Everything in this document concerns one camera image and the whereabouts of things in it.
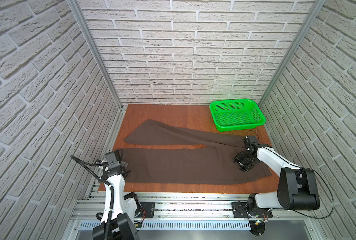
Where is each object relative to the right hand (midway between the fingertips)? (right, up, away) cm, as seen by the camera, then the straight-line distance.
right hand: (235, 162), depth 88 cm
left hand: (-69, 0, -6) cm, 69 cm away
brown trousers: (-13, 0, +2) cm, 13 cm away
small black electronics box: (-54, -25, -18) cm, 62 cm away
